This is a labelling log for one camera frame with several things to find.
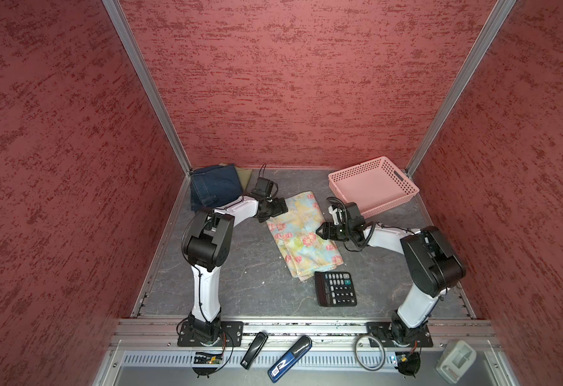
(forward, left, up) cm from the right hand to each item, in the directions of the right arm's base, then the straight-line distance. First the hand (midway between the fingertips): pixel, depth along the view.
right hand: (322, 235), depth 96 cm
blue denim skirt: (+22, +48, +7) cm, 53 cm away
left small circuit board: (-40, +41, -3) cm, 58 cm away
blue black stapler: (-42, +14, +4) cm, 44 cm away
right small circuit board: (-43, -21, -1) cm, 48 cm away
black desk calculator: (-22, -2, +1) cm, 22 cm away
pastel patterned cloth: (+3, +11, +1) cm, 12 cm away
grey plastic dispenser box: (-42, -34, +1) cm, 54 cm away
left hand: (+9, +17, +2) cm, 20 cm away
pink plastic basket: (+26, -29, 0) cm, 39 cm away
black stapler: (-39, +25, +3) cm, 47 cm away
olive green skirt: (+32, +35, +3) cm, 48 cm away
